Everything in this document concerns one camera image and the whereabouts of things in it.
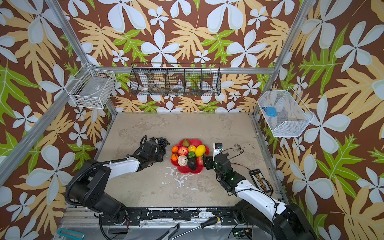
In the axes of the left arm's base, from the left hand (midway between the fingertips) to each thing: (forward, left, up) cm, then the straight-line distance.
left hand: (161, 151), depth 95 cm
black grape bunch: (+6, 0, 0) cm, 6 cm away
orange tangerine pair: (-6, -9, +4) cm, 12 cm away
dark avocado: (-10, -20, +4) cm, 23 cm away
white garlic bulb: (-8, -14, +4) cm, 17 cm away
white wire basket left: (+24, +39, +31) cm, 55 cm away
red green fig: (+5, -16, +3) cm, 17 cm away
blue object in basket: (+14, -66, +23) cm, 72 cm away
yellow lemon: (-1, -25, +3) cm, 25 cm away
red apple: (-2, -14, +4) cm, 15 cm away
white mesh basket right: (+11, -73, +24) cm, 78 cm away
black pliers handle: (-42, -10, -2) cm, 43 cm away
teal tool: (-42, +44, -3) cm, 61 cm away
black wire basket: (+39, -9, +28) cm, 49 cm away
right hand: (-6, -28, +9) cm, 30 cm away
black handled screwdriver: (-39, -28, -1) cm, 48 cm away
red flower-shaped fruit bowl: (+7, -23, 0) cm, 24 cm away
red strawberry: (-7, -25, +3) cm, 26 cm away
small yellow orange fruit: (+1, -20, +3) cm, 20 cm away
